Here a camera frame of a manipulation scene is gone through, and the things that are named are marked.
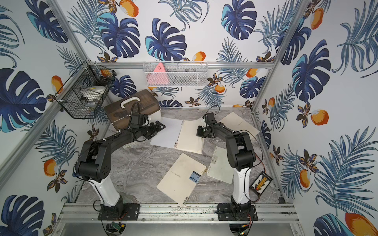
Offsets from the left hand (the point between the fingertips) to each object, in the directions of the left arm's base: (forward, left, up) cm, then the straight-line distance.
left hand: (161, 126), depth 94 cm
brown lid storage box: (+14, +14, +7) cm, 21 cm away
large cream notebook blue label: (-29, -15, -13) cm, 35 cm away
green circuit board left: (-53, +14, -14) cm, 56 cm away
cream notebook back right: (+18, -54, -12) cm, 58 cm away
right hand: (+4, -24, -9) cm, 26 cm away
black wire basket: (-3, +44, +24) cm, 50 cm away
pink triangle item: (+20, +2, +23) cm, 31 cm away
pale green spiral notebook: (-19, -39, -12) cm, 45 cm away
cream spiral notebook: (+2, -12, -11) cm, 16 cm away
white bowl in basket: (+3, +36, +21) cm, 42 cm away
